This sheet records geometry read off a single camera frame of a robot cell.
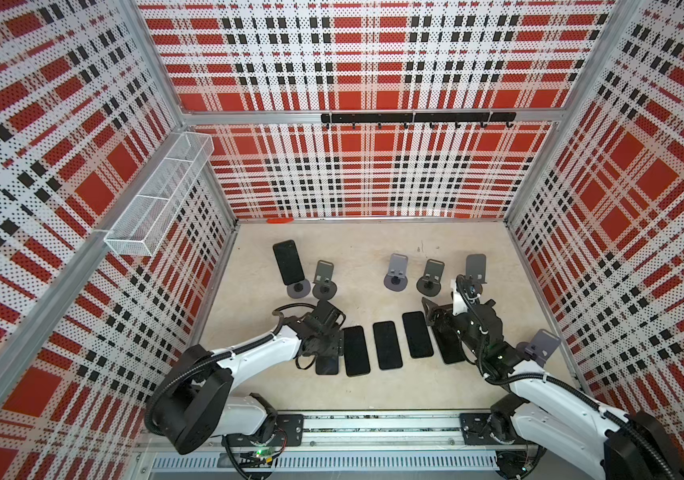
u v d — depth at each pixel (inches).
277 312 29.5
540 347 31.9
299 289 39.9
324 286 37.9
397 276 38.9
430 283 38.9
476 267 37.7
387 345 35.2
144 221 35.7
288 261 37.1
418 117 35.0
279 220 50.2
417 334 35.5
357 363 33.1
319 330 26.6
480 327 23.8
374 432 29.5
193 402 16.4
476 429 28.8
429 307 30.3
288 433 29.0
